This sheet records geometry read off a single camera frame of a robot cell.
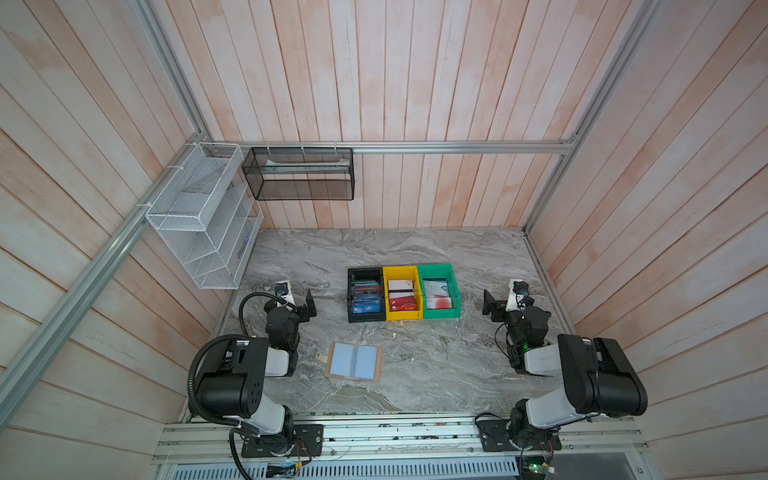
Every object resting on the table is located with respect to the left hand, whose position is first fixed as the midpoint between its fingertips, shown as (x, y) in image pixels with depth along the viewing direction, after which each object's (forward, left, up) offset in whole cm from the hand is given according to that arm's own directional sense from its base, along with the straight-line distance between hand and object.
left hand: (296, 294), depth 92 cm
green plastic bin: (+11, -48, -3) cm, 49 cm away
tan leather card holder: (-19, -18, -7) cm, 27 cm away
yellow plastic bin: (+10, -31, -2) cm, 32 cm away
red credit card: (+1, -36, -7) cm, 37 cm away
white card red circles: (+1, -47, -7) cm, 47 cm away
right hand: (+1, -65, +2) cm, 65 cm away
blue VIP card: (-1, -22, -5) cm, 23 cm away
